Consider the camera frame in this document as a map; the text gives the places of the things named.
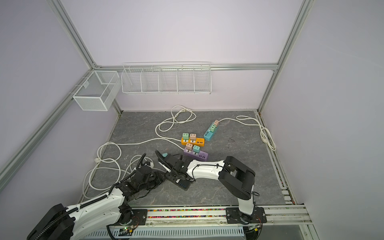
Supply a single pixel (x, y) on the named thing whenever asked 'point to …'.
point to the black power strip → (182, 184)
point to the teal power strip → (209, 134)
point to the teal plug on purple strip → (196, 149)
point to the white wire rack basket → (166, 78)
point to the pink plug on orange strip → (193, 136)
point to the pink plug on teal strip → (216, 122)
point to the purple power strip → (201, 155)
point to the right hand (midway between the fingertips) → (170, 173)
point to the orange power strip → (198, 141)
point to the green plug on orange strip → (185, 136)
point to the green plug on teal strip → (212, 128)
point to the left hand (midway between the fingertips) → (167, 178)
